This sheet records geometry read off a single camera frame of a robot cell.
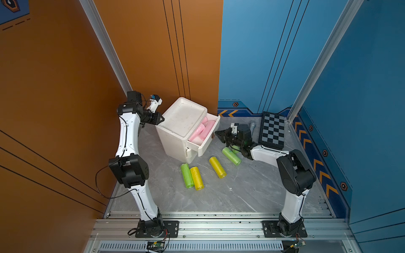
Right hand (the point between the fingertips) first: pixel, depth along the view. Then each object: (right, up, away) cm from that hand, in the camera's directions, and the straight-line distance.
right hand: (214, 132), depth 89 cm
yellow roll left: (-10, -26, -2) cm, 28 cm away
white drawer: (-7, -7, -10) cm, 14 cm away
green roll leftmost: (-15, -25, -2) cm, 29 cm away
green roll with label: (+11, -15, +8) cm, 20 cm away
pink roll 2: (-3, +4, 0) cm, 5 cm away
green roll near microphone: (+11, -8, -7) cm, 16 cm away
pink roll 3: (-9, +1, -2) cm, 9 cm away
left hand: (-29, +9, -3) cm, 31 cm away
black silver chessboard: (+41, +1, +20) cm, 45 cm away
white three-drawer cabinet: (-19, +7, -1) cm, 20 cm away
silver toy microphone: (+28, +4, +24) cm, 37 cm away
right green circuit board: (+36, -50, -19) cm, 65 cm away
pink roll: (-6, +6, +3) cm, 9 cm away
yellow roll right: (+2, -21, +2) cm, 21 cm away
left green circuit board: (-26, -52, -18) cm, 61 cm away
